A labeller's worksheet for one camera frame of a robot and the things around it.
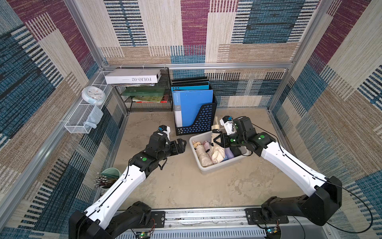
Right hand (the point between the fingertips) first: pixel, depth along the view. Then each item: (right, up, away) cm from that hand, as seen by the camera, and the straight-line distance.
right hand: (215, 138), depth 77 cm
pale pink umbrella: (-3, -6, +12) cm, 14 cm away
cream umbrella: (0, -6, -5) cm, 8 cm away
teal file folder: (-7, +30, +17) cm, 35 cm away
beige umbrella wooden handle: (-5, -12, +4) cm, 13 cm away
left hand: (-18, -2, -1) cm, 18 cm away
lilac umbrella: (+9, -9, +8) cm, 15 cm away
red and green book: (-35, +24, +22) cm, 48 cm away
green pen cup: (-51, -18, -9) cm, 55 cm away
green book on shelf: (-43, +28, +20) cm, 55 cm away
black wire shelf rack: (-57, +20, +37) cm, 71 cm away
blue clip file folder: (-15, +19, +14) cm, 28 cm away
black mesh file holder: (-4, +8, +22) cm, 23 cm away
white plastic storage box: (+1, -14, -1) cm, 14 cm away
